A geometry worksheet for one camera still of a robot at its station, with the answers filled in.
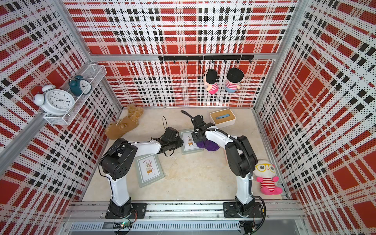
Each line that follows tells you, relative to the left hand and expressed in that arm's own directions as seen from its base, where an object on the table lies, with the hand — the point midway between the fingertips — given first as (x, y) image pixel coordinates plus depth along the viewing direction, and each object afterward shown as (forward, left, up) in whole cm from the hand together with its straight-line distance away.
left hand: (184, 142), depth 99 cm
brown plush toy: (+6, +45, +8) cm, 47 cm away
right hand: (+2, -11, +5) cm, 13 cm away
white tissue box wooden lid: (+19, -28, +2) cm, 34 cm away
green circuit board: (-47, +28, 0) cm, 55 cm away
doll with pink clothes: (+33, -18, +28) cm, 47 cm away
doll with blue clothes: (+30, -34, +32) cm, 55 cm away
